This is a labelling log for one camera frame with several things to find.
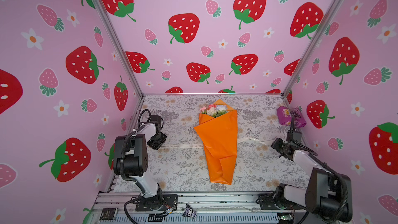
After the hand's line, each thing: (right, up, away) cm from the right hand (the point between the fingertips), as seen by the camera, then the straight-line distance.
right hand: (277, 144), depth 91 cm
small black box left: (-88, -28, -21) cm, 94 cm away
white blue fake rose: (-32, +22, +11) cm, 40 cm away
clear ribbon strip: (-45, -1, +2) cm, 45 cm away
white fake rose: (-39, +20, +13) cm, 46 cm away
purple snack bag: (+10, +17, +11) cm, 22 cm away
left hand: (-70, 0, +4) cm, 71 cm away
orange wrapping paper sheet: (-34, +4, +7) cm, 35 cm away
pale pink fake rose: (-45, +20, +16) cm, 52 cm away
